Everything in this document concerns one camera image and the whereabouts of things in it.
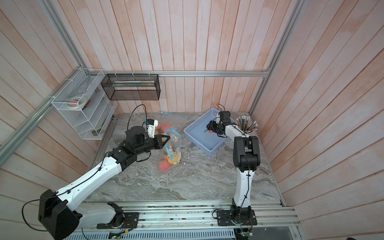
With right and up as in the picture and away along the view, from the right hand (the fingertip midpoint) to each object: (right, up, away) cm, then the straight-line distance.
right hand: (210, 125), depth 105 cm
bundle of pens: (+22, +1, -6) cm, 22 cm away
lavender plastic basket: (-2, -11, -4) cm, 12 cm away
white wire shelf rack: (-68, +1, -27) cm, 73 cm away
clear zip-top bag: (-24, -16, -35) cm, 45 cm away
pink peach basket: (-29, -23, -19) cm, 42 cm away
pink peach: (-1, -4, -7) cm, 8 cm away
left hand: (-25, -8, -30) cm, 40 cm away
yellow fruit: (-23, -20, -21) cm, 37 cm away
